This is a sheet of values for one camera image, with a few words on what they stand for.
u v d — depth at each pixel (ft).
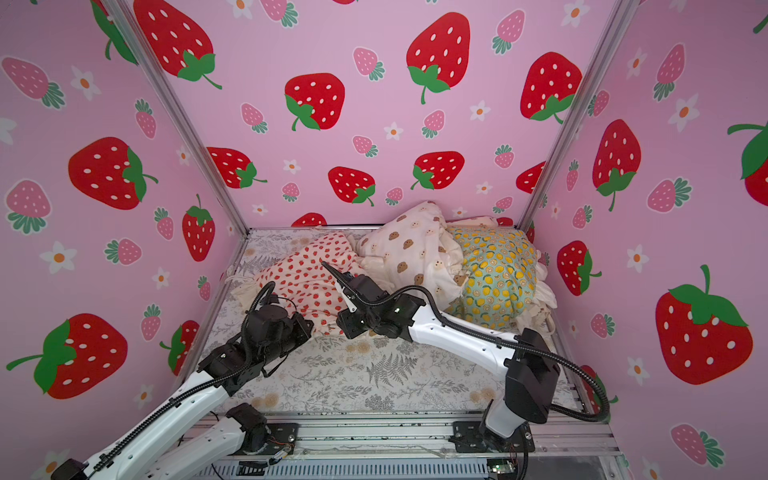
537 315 2.99
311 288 2.95
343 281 1.81
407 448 2.40
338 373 2.81
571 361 1.25
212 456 1.87
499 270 2.63
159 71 2.56
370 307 1.85
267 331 1.88
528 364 1.36
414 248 3.01
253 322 1.87
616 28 2.31
